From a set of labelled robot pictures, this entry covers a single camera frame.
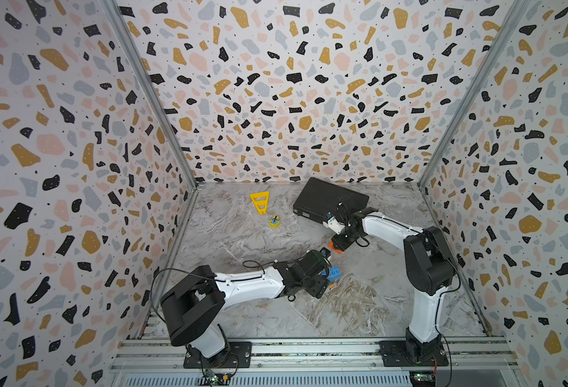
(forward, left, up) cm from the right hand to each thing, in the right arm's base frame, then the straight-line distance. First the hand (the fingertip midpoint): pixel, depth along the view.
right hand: (338, 242), depth 98 cm
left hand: (-17, +7, +4) cm, 19 cm away
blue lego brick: (-17, +3, +7) cm, 19 cm away
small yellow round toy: (+10, +27, -1) cm, 29 cm away
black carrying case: (+23, +8, +1) cm, 24 cm away
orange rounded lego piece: (-2, +3, -1) cm, 3 cm away
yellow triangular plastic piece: (+21, +36, -1) cm, 42 cm away
